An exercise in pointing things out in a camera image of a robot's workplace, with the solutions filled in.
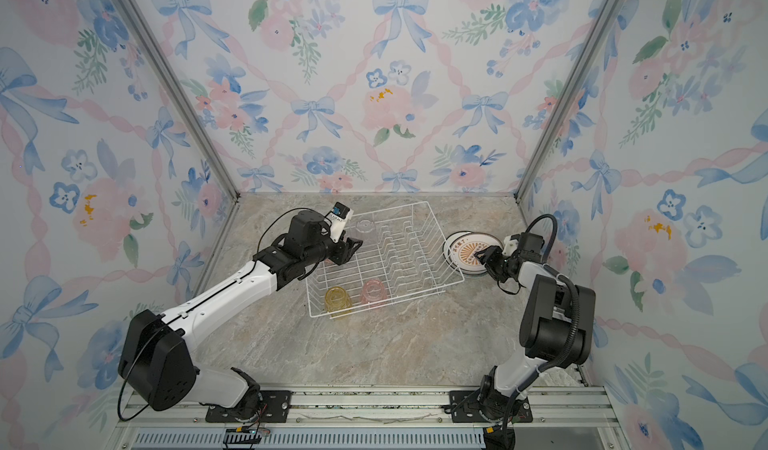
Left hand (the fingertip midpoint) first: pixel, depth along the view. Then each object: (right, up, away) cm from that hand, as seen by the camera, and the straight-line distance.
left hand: (353, 234), depth 81 cm
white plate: (+34, -6, +20) cm, 40 cm away
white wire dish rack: (+15, -8, +20) cm, 26 cm away
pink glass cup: (+5, -18, +9) cm, 21 cm away
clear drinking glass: (+2, +2, +17) cm, 17 cm away
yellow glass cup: (-6, -20, +10) cm, 23 cm away
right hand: (+39, -8, +15) cm, 42 cm away
